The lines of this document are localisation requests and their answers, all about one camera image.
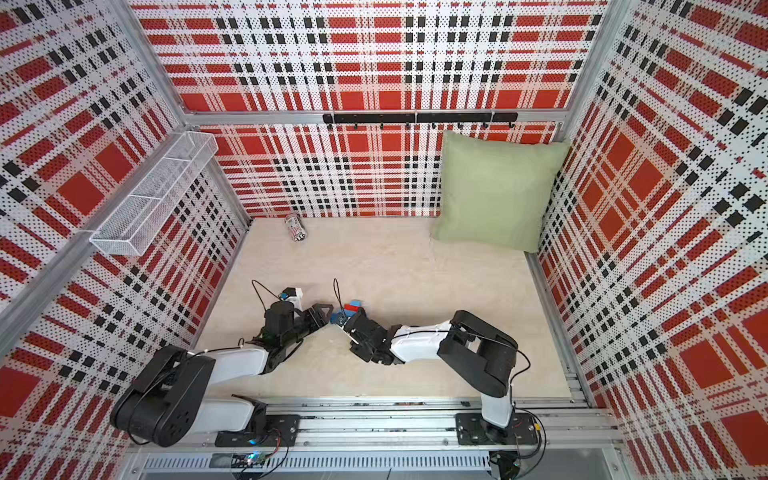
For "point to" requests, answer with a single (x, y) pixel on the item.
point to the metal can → (295, 229)
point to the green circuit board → (251, 460)
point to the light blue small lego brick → (355, 303)
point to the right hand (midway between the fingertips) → (367, 332)
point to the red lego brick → (351, 307)
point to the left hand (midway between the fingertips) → (332, 309)
